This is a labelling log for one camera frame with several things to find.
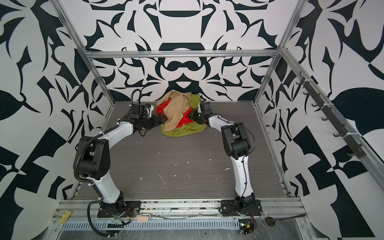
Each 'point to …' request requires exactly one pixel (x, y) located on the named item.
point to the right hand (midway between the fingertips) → (190, 114)
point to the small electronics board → (246, 226)
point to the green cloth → (189, 128)
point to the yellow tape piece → (65, 216)
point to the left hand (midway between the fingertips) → (163, 118)
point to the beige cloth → (179, 104)
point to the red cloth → (186, 119)
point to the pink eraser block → (142, 218)
